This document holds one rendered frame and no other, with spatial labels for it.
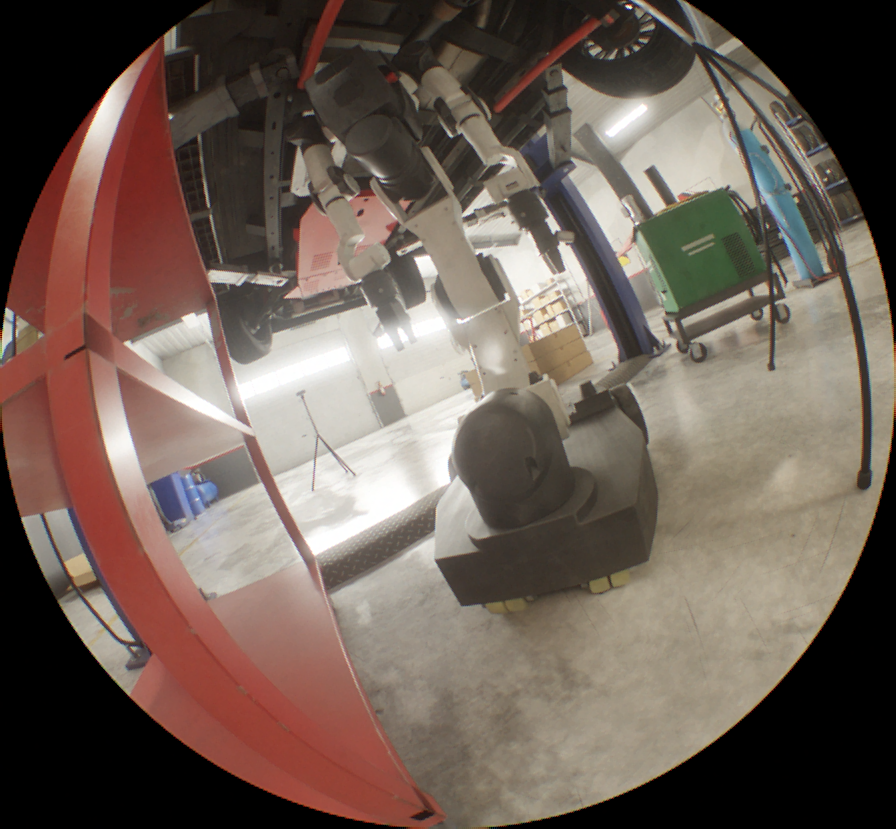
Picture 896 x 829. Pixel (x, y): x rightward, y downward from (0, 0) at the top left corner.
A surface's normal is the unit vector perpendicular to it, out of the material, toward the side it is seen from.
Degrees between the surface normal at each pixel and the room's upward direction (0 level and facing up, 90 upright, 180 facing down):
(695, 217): 86
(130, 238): 180
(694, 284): 86
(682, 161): 90
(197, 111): 180
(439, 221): 100
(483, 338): 60
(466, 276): 86
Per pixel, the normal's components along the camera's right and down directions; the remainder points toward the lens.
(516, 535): -0.29, 0.11
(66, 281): 0.46, -0.22
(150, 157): 0.40, 0.91
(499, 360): -0.46, -0.36
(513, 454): -0.23, -0.16
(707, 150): -0.79, 0.34
